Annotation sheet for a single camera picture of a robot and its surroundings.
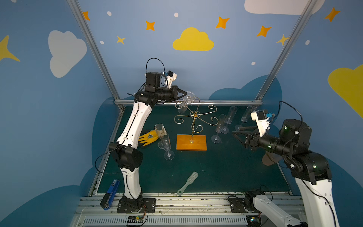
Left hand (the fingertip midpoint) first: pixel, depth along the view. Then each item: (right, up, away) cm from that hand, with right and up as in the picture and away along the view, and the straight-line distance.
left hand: (187, 91), depth 73 cm
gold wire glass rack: (+5, -18, -6) cm, 19 cm away
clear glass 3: (-12, -39, +20) cm, 45 cm away
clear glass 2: (-16, -19, +11) cm, 27 cm away
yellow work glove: (-26, -28, +26) cm, 46 cm away
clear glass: (+30, -11, +20) cm, 38 cm away
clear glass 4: (+22, -29, +28) cm, 46 cm away
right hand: (+22, -19, -14) cm, 33 cm away
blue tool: (-42, -57, +1) cm, 71 cm away
